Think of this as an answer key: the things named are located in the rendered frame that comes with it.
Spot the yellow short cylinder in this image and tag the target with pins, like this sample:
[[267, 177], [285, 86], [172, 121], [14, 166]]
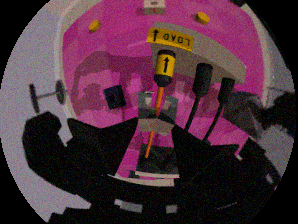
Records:
[[94, 26], [202, 18]]

